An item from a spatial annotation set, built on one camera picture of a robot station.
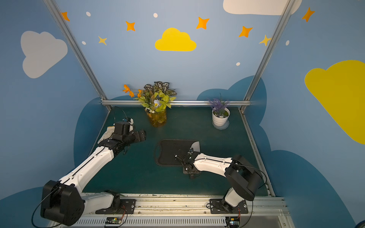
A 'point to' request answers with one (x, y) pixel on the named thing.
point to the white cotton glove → (110, 130)
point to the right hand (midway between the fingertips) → (191, 167)
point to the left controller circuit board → (113, 220)
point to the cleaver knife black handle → (196, 146)
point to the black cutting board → (171, 153)
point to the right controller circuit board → (233, 222)
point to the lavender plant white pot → (220, 112)
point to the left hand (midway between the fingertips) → (139, 131)
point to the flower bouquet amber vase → (156, 99)
